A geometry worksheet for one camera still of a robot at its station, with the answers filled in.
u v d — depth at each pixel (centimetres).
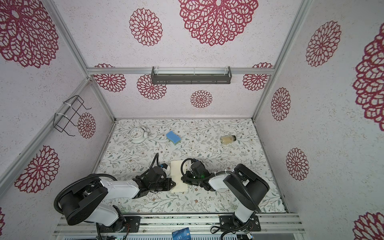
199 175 72
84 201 44
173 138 108
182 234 72
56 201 42
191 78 87
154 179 70
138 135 106
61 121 73
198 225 75
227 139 105
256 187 47
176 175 90
